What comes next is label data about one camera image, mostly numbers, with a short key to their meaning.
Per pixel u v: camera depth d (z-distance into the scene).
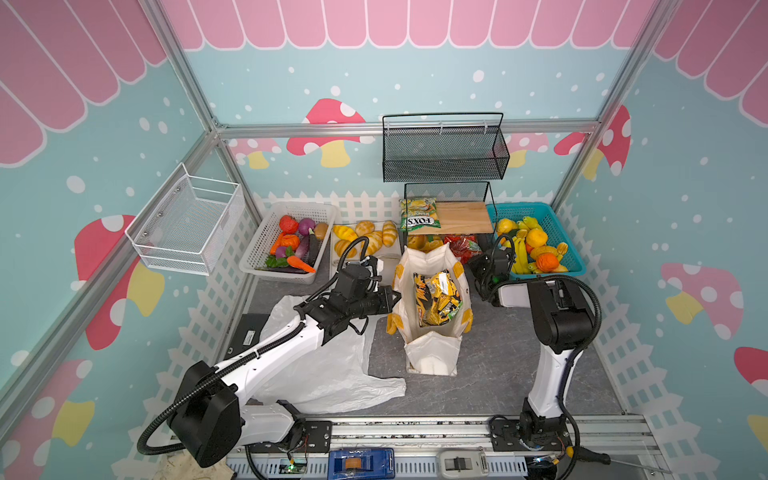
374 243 1.12
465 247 1.03
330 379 0.83
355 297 0.62
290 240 1.09
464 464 0.67
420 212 0.97
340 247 1.09
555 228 1.09
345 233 1.15
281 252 1.04
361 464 0.67
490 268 0.81
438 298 0.79
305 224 1.13
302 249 1.08
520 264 1.05
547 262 0.97
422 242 1.06
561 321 0.54
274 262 1.06
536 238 1.02
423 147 0.97
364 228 1.16
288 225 1.13
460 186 1.09
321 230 1.12
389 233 1.15
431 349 0.76
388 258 1.06
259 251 1.06
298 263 0.98
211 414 0.40
